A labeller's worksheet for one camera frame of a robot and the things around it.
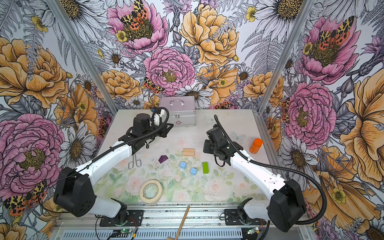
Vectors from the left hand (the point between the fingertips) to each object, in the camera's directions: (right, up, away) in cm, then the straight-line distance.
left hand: (172, 129), depth 83 cm
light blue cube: (+5, -22, +7) cm, 23 cm away
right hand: (+19, -11, 0) cm, 22 cm away
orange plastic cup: (+49, -10, +9) cm, 50 cm away
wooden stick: (+7, -44, -9) cm, 46 cm away
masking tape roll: (-11, -36, -5) cm, 38 cm away
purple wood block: (-8, -19, +11) cm, 23 cm away
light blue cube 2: (+11, -25, +5) cm, 28 cm away
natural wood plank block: (+8, -15, +14) cm, 22 cm away
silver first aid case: (+3, +12, +20) cm, 24 cm away
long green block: (+18, -23, +7) cm, 30 cm away
